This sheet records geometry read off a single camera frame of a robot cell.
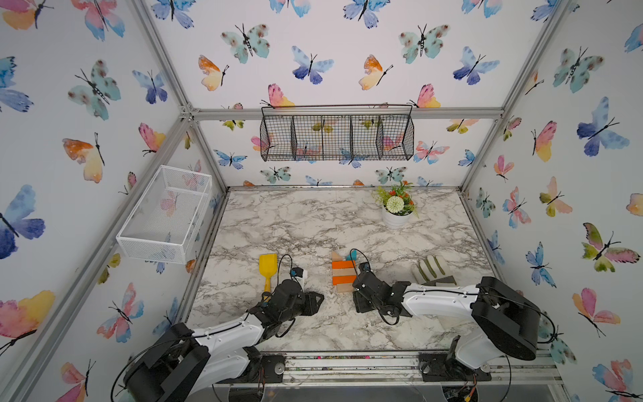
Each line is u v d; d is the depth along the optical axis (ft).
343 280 2.98
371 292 2.20
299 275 2.59
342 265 3.20
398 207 3.06
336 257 3.20
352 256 3.17
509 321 1.43
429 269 3.08
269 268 3.15
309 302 2.46
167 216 2.84
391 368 2.48
